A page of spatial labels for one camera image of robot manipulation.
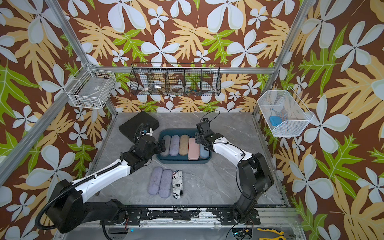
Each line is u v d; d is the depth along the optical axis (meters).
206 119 0.81
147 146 0.63
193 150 0.97
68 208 0.40
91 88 0.85
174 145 0.98
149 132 0.74
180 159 0.92
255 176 0.46
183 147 0.96
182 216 0.75
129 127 1.05
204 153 0.92
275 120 0.80
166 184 0.82
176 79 0.97
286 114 0.84
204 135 0.69
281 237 0.68
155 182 0.82
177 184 0.82
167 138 1.02
